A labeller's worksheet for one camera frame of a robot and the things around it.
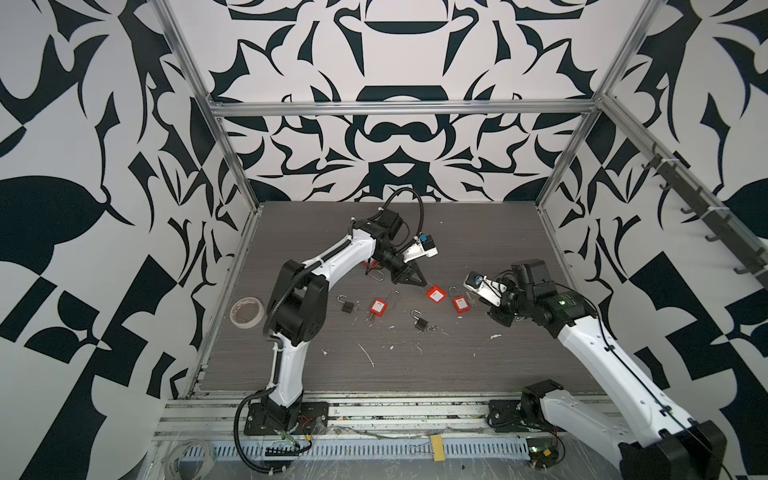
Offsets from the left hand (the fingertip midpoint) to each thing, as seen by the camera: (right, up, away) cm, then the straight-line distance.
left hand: (425, 278), depth 84 cm
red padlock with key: (+3, -4, -1) cm, 5 cm away
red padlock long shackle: (+12, -9, +9) cm, 18 cm away
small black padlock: (-1, -14, +5) cm, 15 cm away
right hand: (+16, -3, -5) cm, 17 cm away
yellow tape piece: (+1, -38, -14) cm, 40 cm away
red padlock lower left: (-13, -10, +8) cm, 18 cm away
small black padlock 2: (-23, -10, +10) cm, 27 cm away
